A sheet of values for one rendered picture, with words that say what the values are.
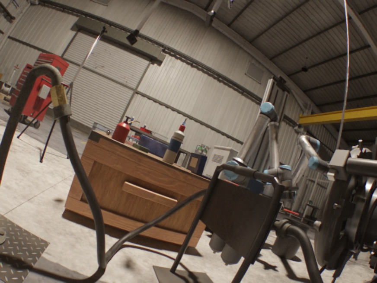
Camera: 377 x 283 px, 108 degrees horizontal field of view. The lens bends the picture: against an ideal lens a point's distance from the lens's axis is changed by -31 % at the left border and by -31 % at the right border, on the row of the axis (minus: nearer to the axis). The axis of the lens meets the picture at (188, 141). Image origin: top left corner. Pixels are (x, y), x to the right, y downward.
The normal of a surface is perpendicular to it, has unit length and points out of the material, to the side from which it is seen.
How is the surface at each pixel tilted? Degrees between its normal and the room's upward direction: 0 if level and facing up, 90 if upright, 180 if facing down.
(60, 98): 71
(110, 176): 90
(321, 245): 127
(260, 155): 90
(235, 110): 90
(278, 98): 90
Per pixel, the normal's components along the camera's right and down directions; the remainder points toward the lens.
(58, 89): 0.76, -0.11
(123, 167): 0.36, 0.04
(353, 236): -0.91, 0.22
